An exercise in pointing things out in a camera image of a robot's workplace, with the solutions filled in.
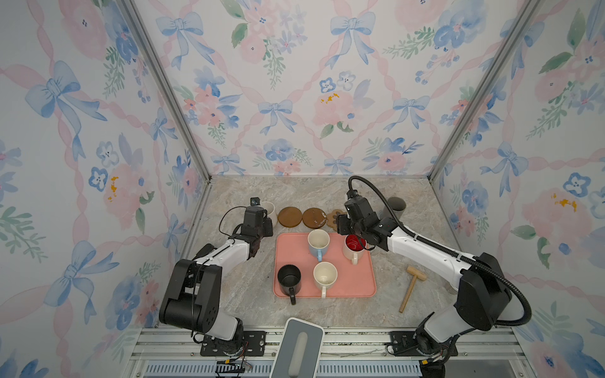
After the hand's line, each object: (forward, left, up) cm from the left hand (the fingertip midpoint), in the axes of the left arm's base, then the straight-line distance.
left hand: (266, 219), depth 94 cm
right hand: (-3, -30, +6) cm, 31 cm away
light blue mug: (-6, -21, -6) cm, 23 cm away
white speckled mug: (+3, -1, +1) cm, 4 cm away
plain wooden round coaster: (+8, -8, -9) cm, 14 cm away
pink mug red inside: (-11, -34, -2) cm, 36 cm away
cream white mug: (-20, -23, -7) cm, 31 cm away
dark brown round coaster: (+7, -19, -8) cm, 22 cm away
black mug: (-21, -10, -6) cm, 24 cm away
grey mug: (+5, -53, +2) cm, 53 cm away
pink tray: (-21, -33, -8) cm, 40 cm away
